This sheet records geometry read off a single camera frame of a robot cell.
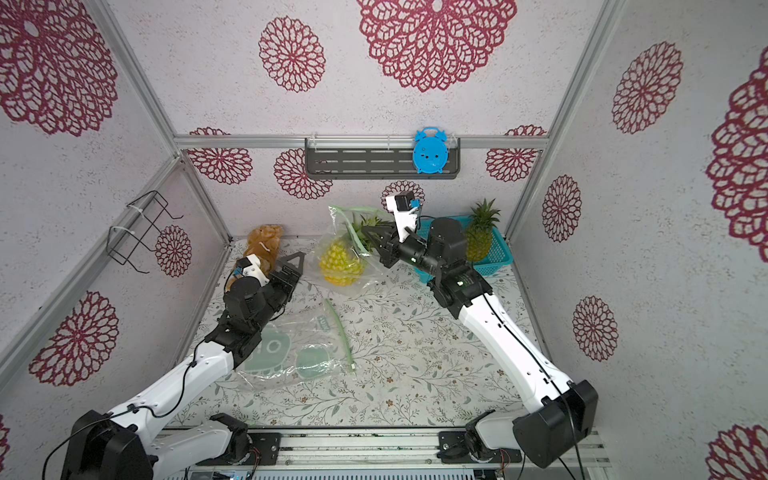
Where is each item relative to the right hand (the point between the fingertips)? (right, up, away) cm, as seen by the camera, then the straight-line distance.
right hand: (363, 225), depth 62 cm
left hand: (-17, -8, +15) cm, 24 cm away
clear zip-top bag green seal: (-23, -34, +28) cm, 50 cm away
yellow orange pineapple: (-5, -7, +6) cm, 11 cm away
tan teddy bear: (-38, 0, +44) cm, 58 cm away
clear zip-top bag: (+2, -10, +14) cm, 18 cm away
